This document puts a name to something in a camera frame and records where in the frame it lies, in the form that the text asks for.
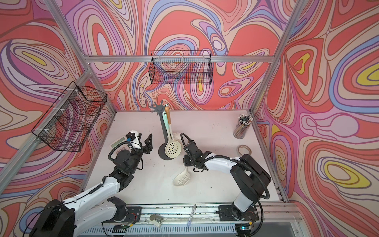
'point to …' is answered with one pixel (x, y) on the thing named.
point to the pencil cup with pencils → (244, 122)
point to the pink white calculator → (125, 146)
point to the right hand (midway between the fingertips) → (188, 163)
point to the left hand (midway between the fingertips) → (148, 135)
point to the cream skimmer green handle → (173, 147)
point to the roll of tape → (246, 146)
